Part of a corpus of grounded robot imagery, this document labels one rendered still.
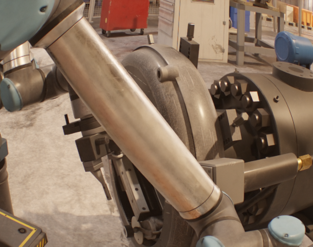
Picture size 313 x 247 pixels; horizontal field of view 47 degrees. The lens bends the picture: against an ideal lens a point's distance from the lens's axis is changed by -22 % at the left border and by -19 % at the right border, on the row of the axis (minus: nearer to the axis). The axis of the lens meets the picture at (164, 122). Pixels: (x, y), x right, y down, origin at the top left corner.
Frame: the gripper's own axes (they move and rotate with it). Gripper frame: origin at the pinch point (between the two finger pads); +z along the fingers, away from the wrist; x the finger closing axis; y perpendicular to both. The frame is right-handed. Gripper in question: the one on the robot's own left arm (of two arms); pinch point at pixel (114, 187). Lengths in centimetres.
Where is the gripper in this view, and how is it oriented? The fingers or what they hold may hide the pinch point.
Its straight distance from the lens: 98.7
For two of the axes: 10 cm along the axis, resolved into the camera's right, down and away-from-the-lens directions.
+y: 8.7, -1.9, -4.5
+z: 2.6, 9.6, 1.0
